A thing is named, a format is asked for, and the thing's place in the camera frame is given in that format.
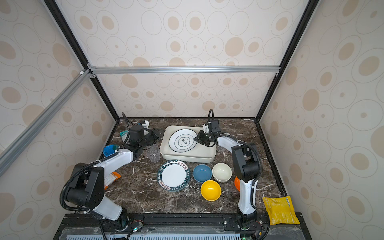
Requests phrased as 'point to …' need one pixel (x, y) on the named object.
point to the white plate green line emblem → (182, 140)
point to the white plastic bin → (200, 153)
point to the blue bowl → (202, 172)
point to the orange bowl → (237, 183)
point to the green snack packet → (123, 135)
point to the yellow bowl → (210, 190)
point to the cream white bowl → (222, 172)
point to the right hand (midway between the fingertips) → (194, 138)
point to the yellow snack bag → (281, 210)
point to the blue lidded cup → (110, 149)
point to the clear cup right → (221, 149)
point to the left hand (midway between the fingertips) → (167, 128)
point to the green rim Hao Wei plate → (173, 175)
